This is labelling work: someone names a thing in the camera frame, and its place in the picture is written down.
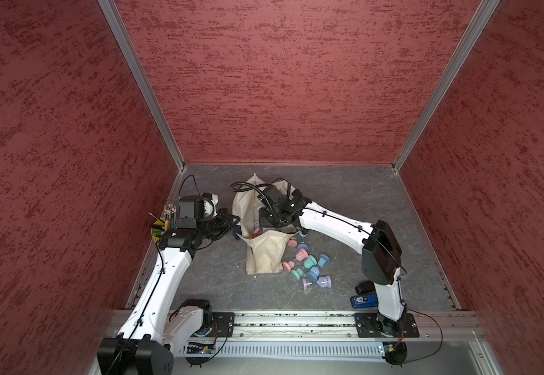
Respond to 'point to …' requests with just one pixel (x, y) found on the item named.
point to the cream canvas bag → (268, 244)
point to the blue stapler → (364, 301)
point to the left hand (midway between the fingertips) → (239, 223)
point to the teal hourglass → (309, 262)
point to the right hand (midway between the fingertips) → (263, 224)
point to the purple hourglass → (323, 281)
